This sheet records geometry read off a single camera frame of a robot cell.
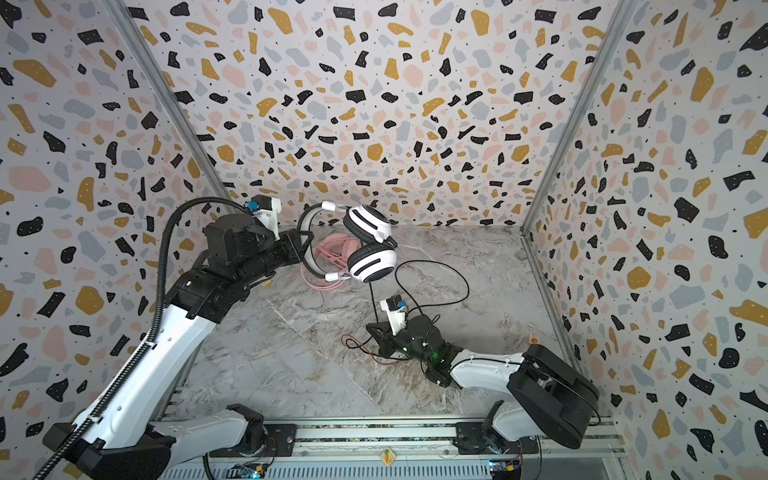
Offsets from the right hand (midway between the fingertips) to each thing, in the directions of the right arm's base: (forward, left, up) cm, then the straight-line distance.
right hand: (363, 324), depth 78 cm
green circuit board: (-31, +26, -16) cm, 43 cm away
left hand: (+10, +9, +25) cm, 29 cm away
